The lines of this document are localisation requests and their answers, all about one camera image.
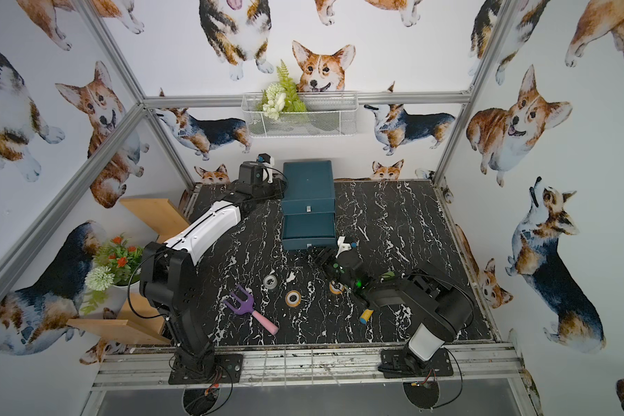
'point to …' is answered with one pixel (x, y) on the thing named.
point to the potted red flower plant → (116, 269)
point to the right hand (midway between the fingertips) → (313, 244)
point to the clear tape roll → (269, 282)
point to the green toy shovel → (368, 313)
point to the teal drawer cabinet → (308, 210)
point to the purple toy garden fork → (246, 307)
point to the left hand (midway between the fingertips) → (282, 179)
